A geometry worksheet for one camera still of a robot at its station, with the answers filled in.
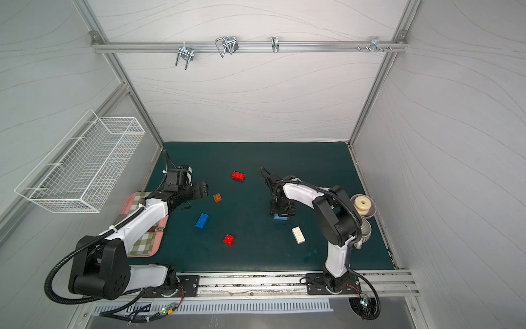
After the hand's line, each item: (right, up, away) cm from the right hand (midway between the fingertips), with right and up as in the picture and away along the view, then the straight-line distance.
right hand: (279, 214), depth 92 cm
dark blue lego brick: (-34, -2, -3) cm, 34 cm away
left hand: (-36, +12, -3) cm, 38 cm away
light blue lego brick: (-1, -1, -3) cm, 3 cm away
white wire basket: (-69, +20, -24) cm, 76 cm away
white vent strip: (-39, -26, -23) cm, 52 cm away
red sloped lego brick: (-21, +16, +13) cm, 29 cm away
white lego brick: (+8, -7, -7) cm, 12 cm away
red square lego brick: (-21, -8, -10) cm, 25 cm away
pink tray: (-51, -7, -6) cm, 52 cm away
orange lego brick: (-30, +7, +4) cm, 31 cm away
